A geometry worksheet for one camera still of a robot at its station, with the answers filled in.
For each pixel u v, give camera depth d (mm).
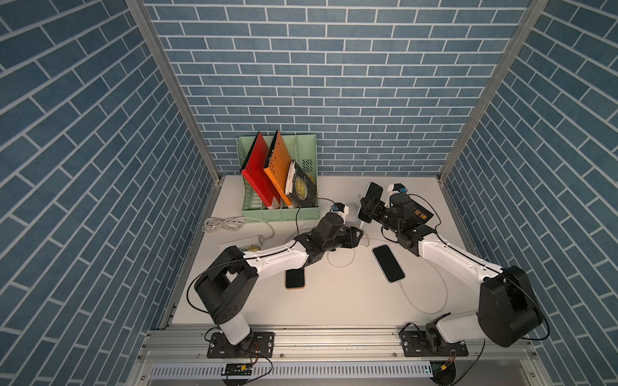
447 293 845
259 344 736
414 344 734
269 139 1008
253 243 923
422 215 1050
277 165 890
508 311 423
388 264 927
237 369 721
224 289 446
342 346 740
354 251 959
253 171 860
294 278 865
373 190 851
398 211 655
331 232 652
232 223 987
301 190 978
